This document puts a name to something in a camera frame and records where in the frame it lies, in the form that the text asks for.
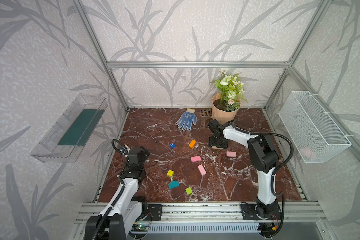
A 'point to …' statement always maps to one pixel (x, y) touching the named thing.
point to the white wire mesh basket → (316, 137)
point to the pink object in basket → (306, 151)
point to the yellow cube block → (170, 172)
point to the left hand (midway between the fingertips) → (141, 146)
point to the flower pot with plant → (226, 103)
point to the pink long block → (202, 169)
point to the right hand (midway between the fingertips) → (215, 141)
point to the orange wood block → (192, 143)
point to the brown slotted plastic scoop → (205, 113)
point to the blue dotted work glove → (186, 119)
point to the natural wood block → (215, 147)
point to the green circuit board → (140, 227)
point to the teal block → (173, 184)
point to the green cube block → (189, 190)
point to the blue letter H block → (172, 145)
